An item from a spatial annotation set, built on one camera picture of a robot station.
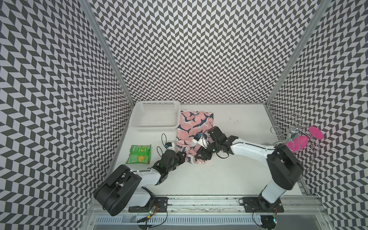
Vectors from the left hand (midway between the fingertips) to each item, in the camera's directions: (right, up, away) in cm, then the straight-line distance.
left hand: (186, 154), depth 88 cm
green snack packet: (-29, 0, +1) cm, 29 cm away
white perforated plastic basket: (-26, +24, +23) cm, 42 cm away
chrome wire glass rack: (+52, +16, -19) cm, 58 cm away
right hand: (+7, 0, -5) cm, 9 cm away
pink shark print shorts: (+4, +19, +17) cm, 26 cm away
